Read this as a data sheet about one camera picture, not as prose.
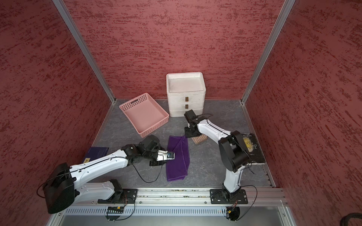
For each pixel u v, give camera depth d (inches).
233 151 19.4
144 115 42.8
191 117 29.2
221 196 29.0
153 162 27.6
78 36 32.1
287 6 27.8
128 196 28.9
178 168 32.5
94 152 35.2
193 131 31.3
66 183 15.8
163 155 26.3
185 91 36.4
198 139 37.3
